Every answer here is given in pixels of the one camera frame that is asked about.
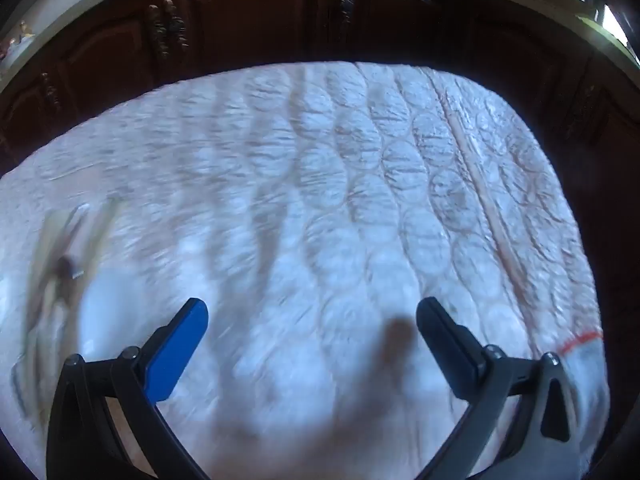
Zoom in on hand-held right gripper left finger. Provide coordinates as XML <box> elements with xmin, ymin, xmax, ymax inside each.
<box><xmin>46</xmin><ymin>297</ymin><xmax>209</xmax><ymax>480</ymax></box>

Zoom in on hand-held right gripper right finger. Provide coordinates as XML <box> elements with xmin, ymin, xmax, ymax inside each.
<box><xmin>416</xmin><ymin>297</ymin><xmax>573</xmax><ymax>480</ymax></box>

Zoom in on metal spoon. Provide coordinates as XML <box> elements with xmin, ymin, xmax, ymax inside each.
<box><xmin>47</xmin><ymin>252</ymin><xmax>88</xmax><ymax>286</ymax></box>

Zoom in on chopsticks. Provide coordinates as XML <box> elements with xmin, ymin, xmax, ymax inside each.
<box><xmin>27</xmin><ymin>204</ymin><xmax>91</xmax><ymax>321</ymax></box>

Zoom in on white quilted tablecloth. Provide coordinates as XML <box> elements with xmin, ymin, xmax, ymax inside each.
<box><xmin>0</xmin><ymin>60</ymin><xmax>608</xmax><ymax>480</ymax></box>

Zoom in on dark wooden base cabinets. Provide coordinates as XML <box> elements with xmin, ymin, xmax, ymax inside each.
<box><xmin>0</xmin><ymin>0</ymin><xmax>640</xmax><ymax>176</ymax></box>

